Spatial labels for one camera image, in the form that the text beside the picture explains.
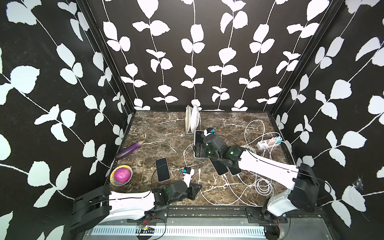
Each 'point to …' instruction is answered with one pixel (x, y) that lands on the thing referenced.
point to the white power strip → (266, 143)
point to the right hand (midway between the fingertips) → (195, 146)
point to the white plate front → (195, 119)
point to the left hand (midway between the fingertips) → (203, 186)
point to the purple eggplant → (127, 150)
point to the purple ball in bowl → (122, 174)
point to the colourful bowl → (113, 181)
